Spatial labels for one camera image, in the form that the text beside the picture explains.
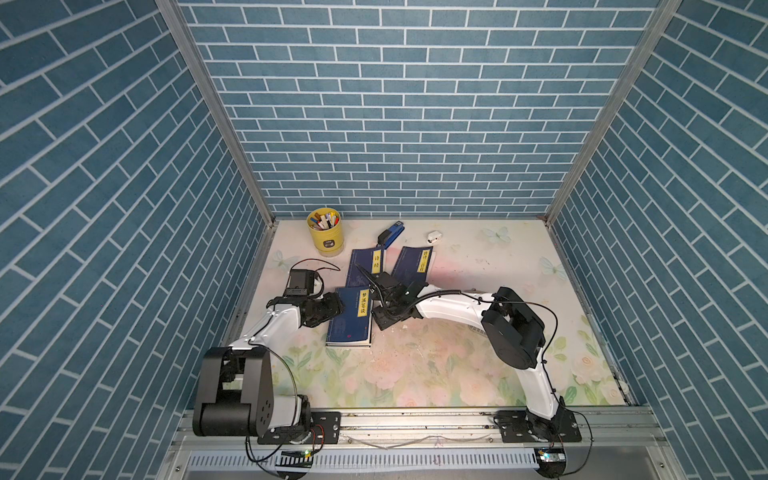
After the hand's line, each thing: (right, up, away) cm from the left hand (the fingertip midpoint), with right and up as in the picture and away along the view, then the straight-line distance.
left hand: (344, 307), depth 90 cm
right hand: (+12, -4, +2) cm, 12 cm away
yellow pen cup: (-9, +26, +15) cm, 31 cm away
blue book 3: (+3, -5, -4) cm, 7 cm away
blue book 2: (+22, +12, +16) cm, 29 cm away
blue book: (+7, +13, +15) cm, 21 cm away
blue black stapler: (+13, +23, +21) cm, 34 cm away
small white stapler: (+30, +22, +22) cm, 44 cm away
